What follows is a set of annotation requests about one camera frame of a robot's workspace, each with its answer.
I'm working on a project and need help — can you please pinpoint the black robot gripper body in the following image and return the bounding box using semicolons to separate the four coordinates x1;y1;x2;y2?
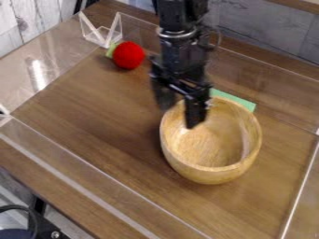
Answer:
150;27;216;95

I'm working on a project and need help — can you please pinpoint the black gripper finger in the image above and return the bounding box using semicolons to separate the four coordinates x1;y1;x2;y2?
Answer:
151;77;176;111
184;91;211;129

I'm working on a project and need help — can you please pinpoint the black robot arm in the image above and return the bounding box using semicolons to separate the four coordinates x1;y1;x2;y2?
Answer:
150;0;216;129

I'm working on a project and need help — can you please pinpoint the light wooden bowl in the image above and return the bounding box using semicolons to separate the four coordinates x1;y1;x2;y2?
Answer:
159;97;263;185

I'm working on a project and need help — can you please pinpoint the green flat block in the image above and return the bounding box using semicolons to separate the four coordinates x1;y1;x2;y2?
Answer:
211;89;256;112

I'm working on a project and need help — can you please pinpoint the red felt ball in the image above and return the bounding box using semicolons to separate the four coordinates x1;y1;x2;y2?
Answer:
112;41;146;70

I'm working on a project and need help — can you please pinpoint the small green block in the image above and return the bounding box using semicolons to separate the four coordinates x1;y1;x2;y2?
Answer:
106;43;119;59

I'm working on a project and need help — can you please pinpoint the clear acrylic corner bracket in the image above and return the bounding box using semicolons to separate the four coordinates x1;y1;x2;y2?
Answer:
79;12;122;49

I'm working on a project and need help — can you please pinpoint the clear acrylic tray wall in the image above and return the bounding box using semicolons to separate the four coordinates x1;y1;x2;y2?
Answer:
0;117;211;239

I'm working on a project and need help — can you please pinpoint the black metal bracket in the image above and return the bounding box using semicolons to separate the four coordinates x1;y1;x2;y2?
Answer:
30;197;71;239

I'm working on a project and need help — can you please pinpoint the black cable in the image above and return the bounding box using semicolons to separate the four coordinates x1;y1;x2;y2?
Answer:
0;204;40;239

